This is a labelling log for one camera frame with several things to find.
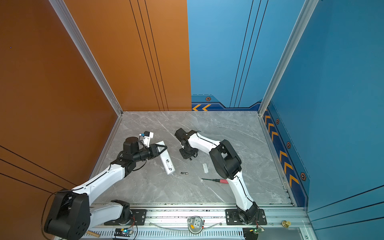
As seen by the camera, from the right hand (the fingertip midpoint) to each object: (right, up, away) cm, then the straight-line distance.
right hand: (187, 155), depth 96 cm
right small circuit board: (+35, -30, -27) cm, 53 cm away
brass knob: (+48, -27, -27) cm, 61 cm away
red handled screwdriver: (+20, -11, -13) cm, 26 cm away
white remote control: (-10, +2, -17) cm, 20 cm away
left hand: (-10, +8, -15) cm, 20 cm away
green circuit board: (-28, -31, -26) cm, 49 cm away
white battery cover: (+12, -7, -7) cm, 15 cm away
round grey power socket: (+6, -24, -31) cm, 40 cm away
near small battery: (-1, -8, -9) cm, 12 cm away
